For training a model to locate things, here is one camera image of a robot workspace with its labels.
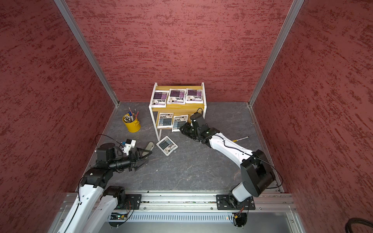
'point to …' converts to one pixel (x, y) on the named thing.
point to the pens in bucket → (131, 116)
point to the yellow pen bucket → (133, 126)
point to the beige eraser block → (150, 146)
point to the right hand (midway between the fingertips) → (180, 132)
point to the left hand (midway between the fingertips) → (149, 160)
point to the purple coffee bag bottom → (194, 96)
